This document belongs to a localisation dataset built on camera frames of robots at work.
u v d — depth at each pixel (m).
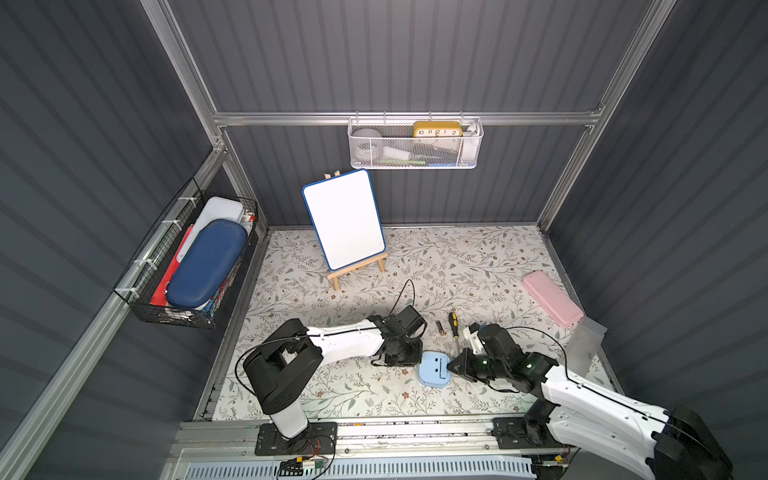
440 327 0.93
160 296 0.65
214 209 0.77
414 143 0.90
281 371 0.45
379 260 1.03
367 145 0.83
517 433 0.73
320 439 0.73
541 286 1.01
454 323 0.93
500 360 0.64
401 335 0.68
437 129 0.87
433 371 0.81
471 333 0.79
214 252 0.68
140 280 0.61
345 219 0.89
